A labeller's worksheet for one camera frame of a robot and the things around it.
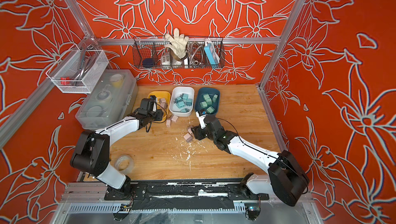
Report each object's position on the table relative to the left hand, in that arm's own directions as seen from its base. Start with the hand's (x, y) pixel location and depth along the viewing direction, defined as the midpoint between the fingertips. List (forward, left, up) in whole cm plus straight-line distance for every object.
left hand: (160, 111), depth 94 cm
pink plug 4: (-13, -19, -7) cm, 24 cm away
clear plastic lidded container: (+1, +26, +10) cm, 28 cm away
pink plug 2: (-5, -5, -5) cm, 9 cm away
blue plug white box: (+11, -11, -4) cm, 16 cm away
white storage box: (+20, -6, -4) cm, 21 cm away
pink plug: (-1, -9, -7) cm, 11 cm away
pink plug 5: (+10, 0, -6) cm, 11 cm away
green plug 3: (+19, -29, -6) cm, 36 cm away
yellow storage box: (+18, +5, -5) cm, 20 cm away
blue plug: (+6, -14, -6) cm, 17 cm away
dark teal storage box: (+23, -26, -4) cm, 35 cm away
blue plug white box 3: (+19, -13, -6) cm, 23 cm away
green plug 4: (+17, -34, -5) cm, 39 cm away
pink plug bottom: (+12, +2, -4) cm, 13 cm away
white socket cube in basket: (+25, -2, +21) cm, 33 cm away
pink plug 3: (-9, -19, -6) cm, 22 cm away
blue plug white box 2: (+14, -17, -6) cm, 22 cm away
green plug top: (+15, -31, -6) cm, 35 cm away
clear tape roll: (-30, +14, -8) cm, 35 cm away
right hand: (-13, -21, +5) cm, 25 cm away
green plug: (+11, -27, -5) cm, 30 cm away
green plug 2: (+7, -32, -4) cm, 33 cm away
